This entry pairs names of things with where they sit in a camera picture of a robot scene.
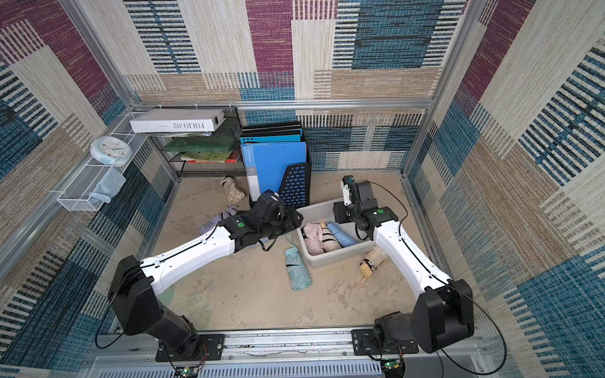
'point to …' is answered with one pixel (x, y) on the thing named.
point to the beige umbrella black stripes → (329, 242)
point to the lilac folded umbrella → (230, 210)
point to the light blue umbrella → (342, 236)
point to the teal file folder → (272, 138)
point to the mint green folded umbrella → (299, 277)
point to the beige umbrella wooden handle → (374, 259)
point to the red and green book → (209, 157)
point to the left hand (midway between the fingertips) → (298, 219)
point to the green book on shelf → (202, 144)
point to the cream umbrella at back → (233, 194)
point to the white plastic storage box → (324, 212)
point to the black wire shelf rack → (229, 127)
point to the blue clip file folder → (264, 161)
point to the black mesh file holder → (295, 187)
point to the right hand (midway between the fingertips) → (340, 205)
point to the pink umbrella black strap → (312, 233)
